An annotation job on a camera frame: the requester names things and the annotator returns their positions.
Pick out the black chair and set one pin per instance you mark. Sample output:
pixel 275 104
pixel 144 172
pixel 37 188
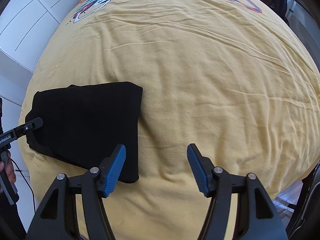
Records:
pixel 310 205

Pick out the person's dark clothing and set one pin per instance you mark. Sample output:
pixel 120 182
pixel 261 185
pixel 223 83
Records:
pixel 10 220

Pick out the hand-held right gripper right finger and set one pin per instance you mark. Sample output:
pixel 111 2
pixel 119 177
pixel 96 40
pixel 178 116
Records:
pixel 197 170

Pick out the yellow printed bed sheet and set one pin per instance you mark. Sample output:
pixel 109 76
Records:
pixel 200 80

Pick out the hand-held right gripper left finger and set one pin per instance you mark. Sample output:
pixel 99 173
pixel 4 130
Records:
pixel 113 172

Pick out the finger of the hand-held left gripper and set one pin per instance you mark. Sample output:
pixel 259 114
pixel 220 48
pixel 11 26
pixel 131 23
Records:
pixel 30 126

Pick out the white wardrobe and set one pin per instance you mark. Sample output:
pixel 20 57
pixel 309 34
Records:
pixel 30 17

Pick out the black bag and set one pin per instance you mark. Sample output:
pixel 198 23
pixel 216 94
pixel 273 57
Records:
pixel 278 7

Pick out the person's left hand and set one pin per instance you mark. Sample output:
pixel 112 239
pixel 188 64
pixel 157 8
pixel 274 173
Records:
pixel 11 173

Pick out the black pants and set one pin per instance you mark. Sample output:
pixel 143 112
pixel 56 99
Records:
pixel 87 120

